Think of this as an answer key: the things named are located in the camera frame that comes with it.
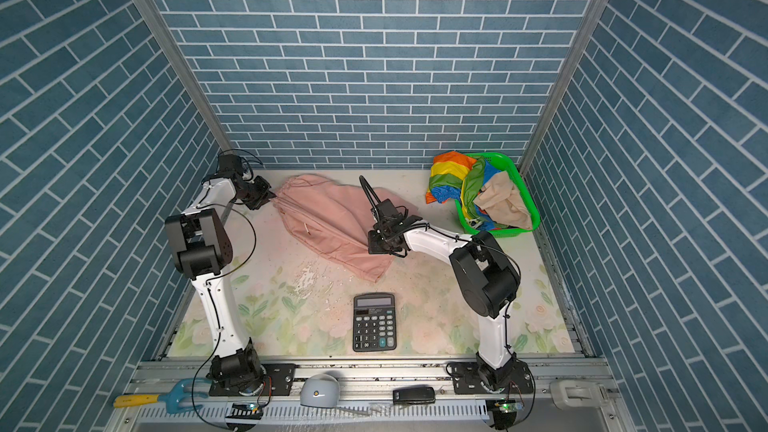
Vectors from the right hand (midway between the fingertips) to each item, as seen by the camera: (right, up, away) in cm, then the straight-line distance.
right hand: (370, 242), depth 94 cm
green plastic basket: (+53, +8, +2) cm, 54 cm away
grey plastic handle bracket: (+52, -32, -23) cm, 65 cm away
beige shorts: (+44, +14, +8) cm, 47 cm away
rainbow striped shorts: (+30, +22, +12) cm, 39 cm away
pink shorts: (-14, +7, +8) cm, 18 cm away
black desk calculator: (+2, -20, -13) cm, 24 cm away
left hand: (-35, +17, +10) cm, 40 cm away
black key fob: (+13, -31, -25) cm, 42 cm away
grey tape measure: (-8, -28, -29) cm, 41 cm away
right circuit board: (+35, -38, -22) cm, 56 cm away
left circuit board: (-29, -38, -21) cm, 52 cm away
